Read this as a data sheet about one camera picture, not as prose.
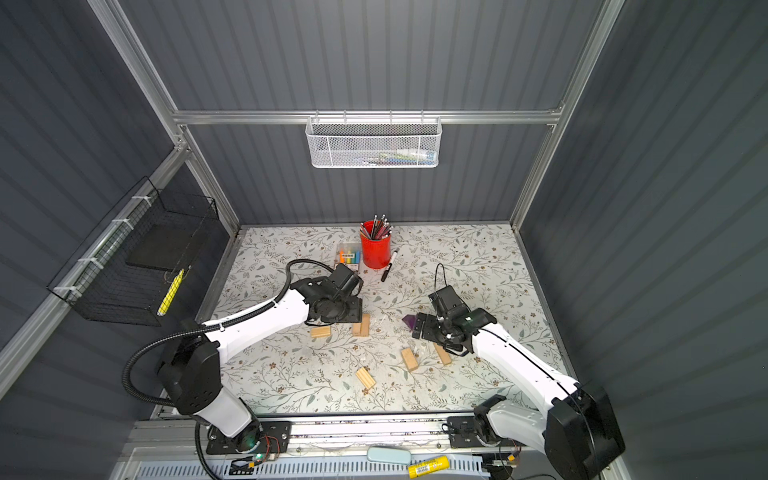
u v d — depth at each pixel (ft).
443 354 2.84
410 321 3.07
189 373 1.43
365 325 3.03
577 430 1.28
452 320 2.05
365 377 2.70
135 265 2.37
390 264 3.54
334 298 2.10
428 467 2.23
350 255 3.56
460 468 2.32
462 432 2.38
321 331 2.99
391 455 2.28
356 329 2.99
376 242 3.26
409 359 2.75
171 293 2.25
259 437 2.33
